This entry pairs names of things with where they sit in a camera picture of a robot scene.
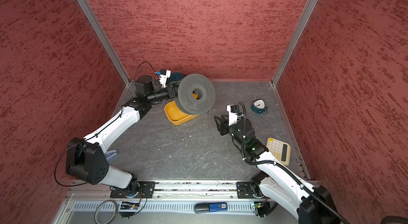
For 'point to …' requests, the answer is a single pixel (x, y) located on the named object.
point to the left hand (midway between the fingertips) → (185, 91)
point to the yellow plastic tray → (177, 117)
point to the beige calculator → (280, 150)
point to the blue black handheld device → (202, 207)
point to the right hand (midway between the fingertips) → (216, 119)
